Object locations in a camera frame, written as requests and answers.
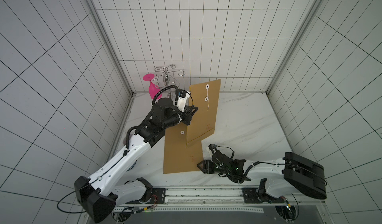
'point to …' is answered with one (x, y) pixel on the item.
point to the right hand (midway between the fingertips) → (198, 162)
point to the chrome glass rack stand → (166, 80)
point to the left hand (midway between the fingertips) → (195, 111)
